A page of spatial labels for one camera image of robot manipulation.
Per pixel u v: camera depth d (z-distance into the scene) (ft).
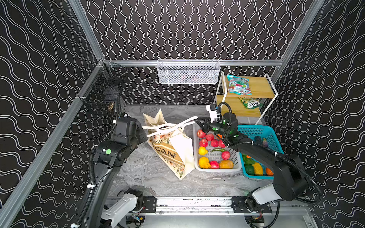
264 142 3.11
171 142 2.26
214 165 2.70
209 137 3.11
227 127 2.03
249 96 2.64
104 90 3.22
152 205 2.41
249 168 2.68
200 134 3.20
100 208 1.43
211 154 3.03
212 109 2.27
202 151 2.95
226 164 2.71
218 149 3.05
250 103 3.19
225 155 2.86
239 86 2.66
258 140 3.17
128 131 1.54
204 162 2.76
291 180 1.42
